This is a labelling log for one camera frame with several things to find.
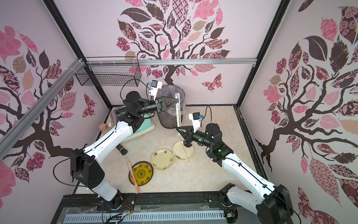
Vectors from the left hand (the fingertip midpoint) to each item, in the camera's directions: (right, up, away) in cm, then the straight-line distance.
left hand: (178, 102), depth 64 cm
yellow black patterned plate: (-22, -41, +20) cm, 51 cm away
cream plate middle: (-11, -34, +25) cm, 43 cm away
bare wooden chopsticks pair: (+3, -30, +26) cm, 40 cm away
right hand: (0, -12, +4) cm, 13 cm away
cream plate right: (-1, -31, +29) cm, 42 cm away
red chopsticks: (-24, -47, +13) cm, 54 cm away
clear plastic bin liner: (-8, +13, +36) cm, 40 cm away
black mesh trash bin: (-8, -8, +31) cm, 33 cm away
